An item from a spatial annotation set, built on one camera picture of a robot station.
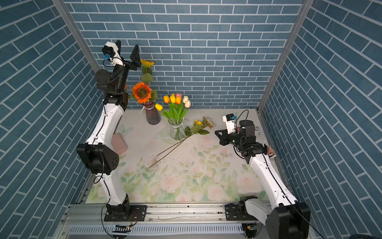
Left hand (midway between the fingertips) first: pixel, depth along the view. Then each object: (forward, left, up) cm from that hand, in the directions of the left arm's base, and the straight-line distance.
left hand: (134, 43), depth 62 cm
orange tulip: (-1, -9, -31) cm, 32 cm away
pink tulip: (+3, -16, -30) cm, 34 cm away
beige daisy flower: (+2, -36, -55) cm, 66 cm away
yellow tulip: (-5, -6, -32) cm, 33 cm away
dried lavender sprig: (-25, 0, -61) cm, 66 cm away
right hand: (-20, -38, -36) cm, 56 cm away
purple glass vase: (+7, +5, -54) cm, 55 cm away
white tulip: (+1, -20, -31) cm, 37 cm away
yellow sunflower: (+1, -28, -56) cm, 62 cm away
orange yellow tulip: (-1, -13, -31) cm, 34 cm away
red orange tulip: (-1, -16, -29) cm, 34 cm away
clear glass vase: (-6, -14, -54) cm, 56 cm away
